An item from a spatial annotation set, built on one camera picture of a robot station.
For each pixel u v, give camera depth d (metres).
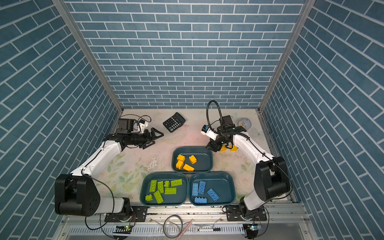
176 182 0.83
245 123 1.02
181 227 0.70
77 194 0.41
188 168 0.89
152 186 0.82
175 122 1.11
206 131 0.75
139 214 0.73
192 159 0.91
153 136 0.73
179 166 0.87
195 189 0.81
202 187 0.82
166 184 0.81
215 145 0.76
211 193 0.79
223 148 0.74
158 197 0.78
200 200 0.76
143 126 0.79
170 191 0.81
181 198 0.79
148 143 0.82
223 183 0.83
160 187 0.81
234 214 0.73
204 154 0.94
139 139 0.72
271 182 0.44
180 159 0.91
